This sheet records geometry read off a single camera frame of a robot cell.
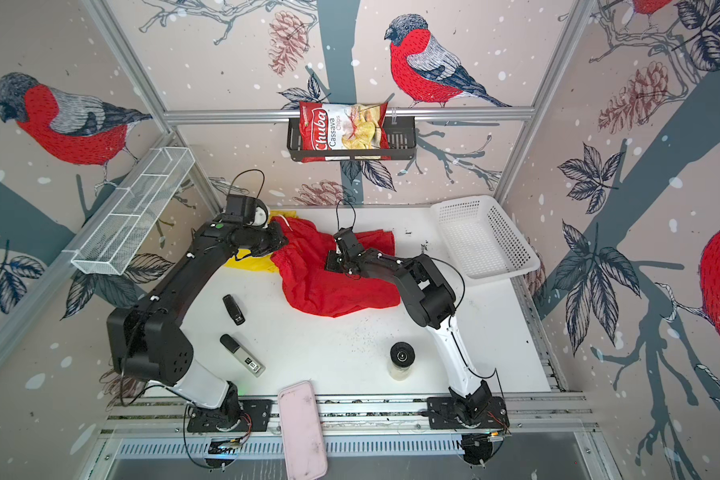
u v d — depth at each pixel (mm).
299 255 856
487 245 1102
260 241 723
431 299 593
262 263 1025
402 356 725
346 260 815
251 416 728
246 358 796
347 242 830
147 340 434
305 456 658
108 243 709
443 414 725
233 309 920
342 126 876
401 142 949
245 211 671
